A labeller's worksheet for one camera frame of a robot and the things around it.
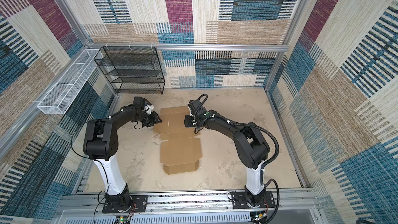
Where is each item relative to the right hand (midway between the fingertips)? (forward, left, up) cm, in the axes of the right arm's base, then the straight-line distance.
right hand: (188, 123), depth 92 cm
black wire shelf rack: (+41, +40, +8) cm, 57 cm away
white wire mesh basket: (-3, +57, +26) cm, 62 cm away
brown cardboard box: (-14, +5, -9) cm, 17 cm away
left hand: (+7, +18, -5) cm, 20 cm away
